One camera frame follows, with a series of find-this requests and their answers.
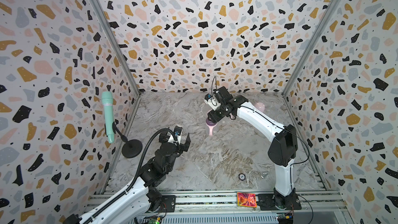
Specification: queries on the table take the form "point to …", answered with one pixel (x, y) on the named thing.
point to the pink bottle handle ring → (211, 128)
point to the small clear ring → (263, 173)
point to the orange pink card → (246, 199)
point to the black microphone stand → (131, 149)
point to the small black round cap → (241, 176)
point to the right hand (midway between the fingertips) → (214, 115)
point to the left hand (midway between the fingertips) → (181, 131)
